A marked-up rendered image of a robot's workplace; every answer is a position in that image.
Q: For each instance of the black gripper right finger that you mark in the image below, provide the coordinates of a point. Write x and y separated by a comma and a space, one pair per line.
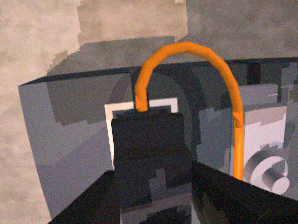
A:
221, 199

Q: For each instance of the grey flat deck plate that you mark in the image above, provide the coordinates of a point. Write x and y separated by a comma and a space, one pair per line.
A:
68, 121

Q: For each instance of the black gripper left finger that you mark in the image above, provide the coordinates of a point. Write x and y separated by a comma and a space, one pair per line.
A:
96, 205

